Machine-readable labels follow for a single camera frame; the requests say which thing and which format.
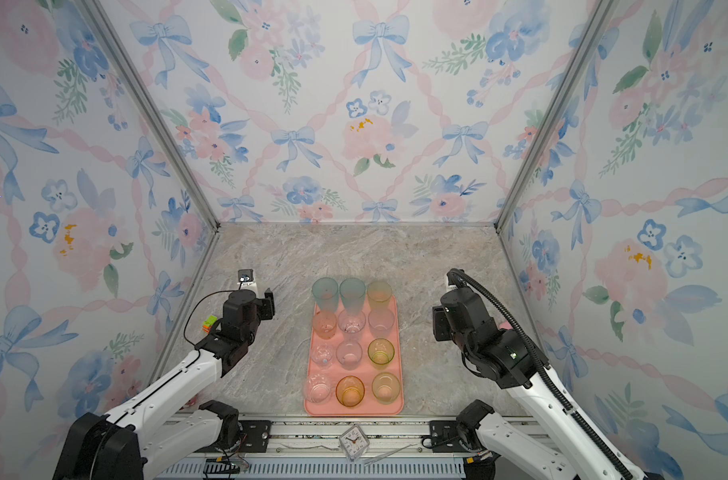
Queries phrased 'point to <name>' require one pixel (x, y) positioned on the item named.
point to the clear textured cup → (349, 354)
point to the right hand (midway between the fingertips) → (445, 307)
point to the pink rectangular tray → (366, 372)
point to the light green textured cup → (386, 387)
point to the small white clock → (354, 442)
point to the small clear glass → (321, 354)
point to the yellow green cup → (379, 295)
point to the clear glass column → (351, 323)
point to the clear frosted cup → (317, 388)
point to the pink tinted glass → (324, 324)
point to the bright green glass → (380, 353)
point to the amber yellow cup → (350, 391)
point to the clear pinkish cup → (381, 321)
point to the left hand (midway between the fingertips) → (259, 288)
